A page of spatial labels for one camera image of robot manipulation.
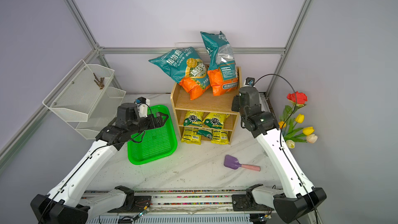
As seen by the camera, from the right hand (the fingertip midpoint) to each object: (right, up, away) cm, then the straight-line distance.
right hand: (241, 100), depth 72 cm
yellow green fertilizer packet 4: (-8, -21, +21) cm, 31 cm away
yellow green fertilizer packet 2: (-11, -10, +10) cm, 19 cm away
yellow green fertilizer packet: (-24, -9, +11) cm, 28 cm away
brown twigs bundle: (-76, +10, +12) cm, 77 cm away
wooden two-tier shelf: (-29, -1, +2) cm, 29 cm away
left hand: (-39, -8, +3) cm, 40 cm away
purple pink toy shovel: (-1, -35, +15) cm, 38 cm away
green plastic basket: (-48, -26, +22) cm, 59 cm away
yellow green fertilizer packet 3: (-26, -21, +21) cm, 40 cm away
